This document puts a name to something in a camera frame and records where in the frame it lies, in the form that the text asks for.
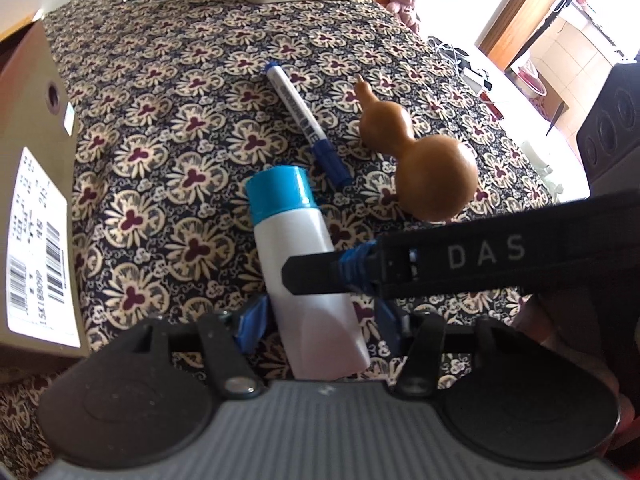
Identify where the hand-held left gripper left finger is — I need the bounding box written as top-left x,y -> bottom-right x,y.
127,296 -> 271,402

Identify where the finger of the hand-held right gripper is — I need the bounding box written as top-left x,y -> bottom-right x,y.
280,241 -> 382,297

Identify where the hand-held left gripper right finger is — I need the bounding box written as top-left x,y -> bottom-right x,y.
374,299 -> 511,400

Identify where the white bottle with blue cap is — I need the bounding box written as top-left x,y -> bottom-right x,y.
244,166 -> 373,381

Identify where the brown gourd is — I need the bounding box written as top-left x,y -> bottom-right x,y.
353,73 -> 479,223

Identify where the white marker with blue cap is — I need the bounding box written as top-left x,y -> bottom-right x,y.
263,61 -> 352,189

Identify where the brown cardboard box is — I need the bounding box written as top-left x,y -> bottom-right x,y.
0,22 -> 90,362

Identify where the person's right hand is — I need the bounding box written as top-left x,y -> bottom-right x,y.
517,287 -> 640,413

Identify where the black speaker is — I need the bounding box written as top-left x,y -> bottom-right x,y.
576,62 -> 640,197

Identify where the white adapter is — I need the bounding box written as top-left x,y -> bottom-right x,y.
462,66 -> 495,93

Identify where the black device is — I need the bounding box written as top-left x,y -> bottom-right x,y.
427,35 -> 473,73

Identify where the floral tablecloth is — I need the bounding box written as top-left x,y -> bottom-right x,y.
0,0 -> 593,466

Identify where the pink plush bear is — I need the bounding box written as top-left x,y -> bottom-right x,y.
384,0 -> 422,33

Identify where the wooden door frame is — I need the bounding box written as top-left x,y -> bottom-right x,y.
474,0 -> 592,70

